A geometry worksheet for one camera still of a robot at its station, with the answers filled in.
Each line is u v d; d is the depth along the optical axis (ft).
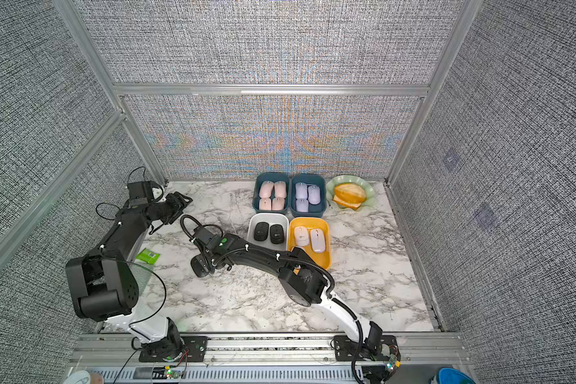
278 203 3.48
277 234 3.19
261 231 3.19
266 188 3.71
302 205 3.50
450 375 2.04
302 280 1.88
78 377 2.14
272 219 3.32
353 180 3.74
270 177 3.73
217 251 2.16
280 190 3.63
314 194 3.59
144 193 2.30
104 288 1.50
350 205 3.49
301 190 3.70
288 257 1.86
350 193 3.48
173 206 2.62
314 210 3.48
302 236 3.19
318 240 3.19
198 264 2.62
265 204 3.50
